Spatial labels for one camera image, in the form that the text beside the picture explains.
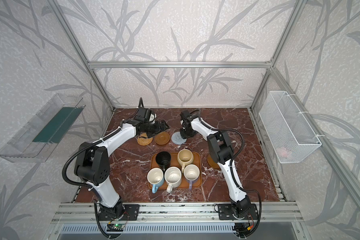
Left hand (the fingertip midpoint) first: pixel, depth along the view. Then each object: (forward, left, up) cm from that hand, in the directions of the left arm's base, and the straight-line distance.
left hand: (166, 124), depth 91 cm
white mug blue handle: (-28, +4, -12) cm, 31 cm away
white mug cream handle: (-27, -5, -13) cm, 30 cm away
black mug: (-18, +1, -11) cm, 21 cm away
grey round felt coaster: (-1, -6, -15) cm, 16 cm away
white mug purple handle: (-25, -16, -13) cm, 32 cm away
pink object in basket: (-21, -61, +7) cm, 65 cm away
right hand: (+4, -11, -14) cm, 18 cm away
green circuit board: (-51, +21, -15) cm, 57 cm away
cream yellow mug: (-15, -12, -12) cm, 23 cm away
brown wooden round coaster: (-1, +5, -15) cm, 15 cm away
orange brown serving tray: (-19, -5, -13) cm, 24 cm away
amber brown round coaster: (-29, -24, +12) cm, 40 cm away
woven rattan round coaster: (-3, +16, -16) cm, 23 cm away
